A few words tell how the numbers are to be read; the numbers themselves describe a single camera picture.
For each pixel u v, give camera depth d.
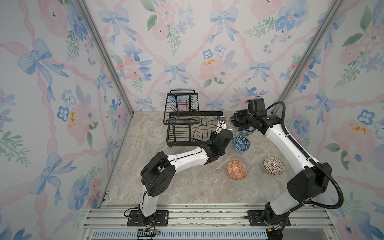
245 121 0.68
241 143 1.00
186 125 0.87
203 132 1.06
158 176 0.47
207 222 0.73
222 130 0.64
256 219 0.73
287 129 1.08
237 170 0.88
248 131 0.68
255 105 0.62
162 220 0.74
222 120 0.69
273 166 0.90
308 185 0.43
